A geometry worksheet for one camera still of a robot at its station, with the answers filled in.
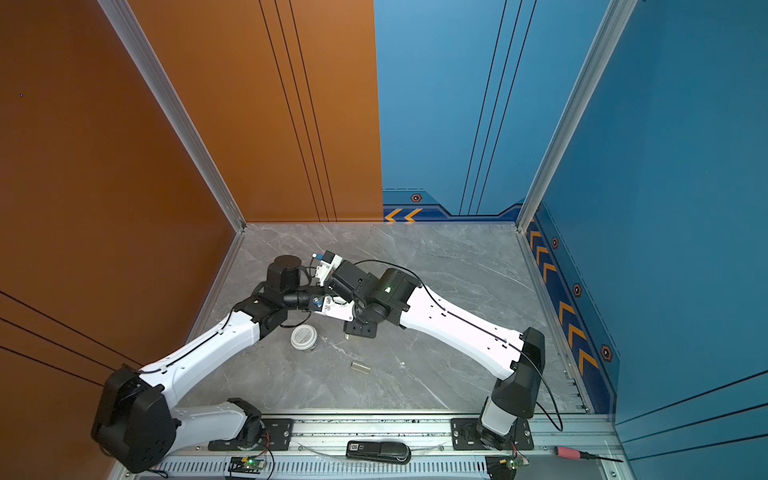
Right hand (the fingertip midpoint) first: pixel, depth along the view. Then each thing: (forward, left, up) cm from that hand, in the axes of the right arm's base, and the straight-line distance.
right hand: (353, 313), depth 71 cm
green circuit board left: (-28, +26, -23) cm, 45 cm away
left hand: (+4, -2, +1) cm, 4 cm away
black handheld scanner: (-26, -6, -17) cm, 31 cm away
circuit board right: (-28, -35, -24) cm, 51 cm away
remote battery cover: (-5, +1, -22) cm, 23 cm away
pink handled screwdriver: (-26, -52, -22) cm, 62 cm away
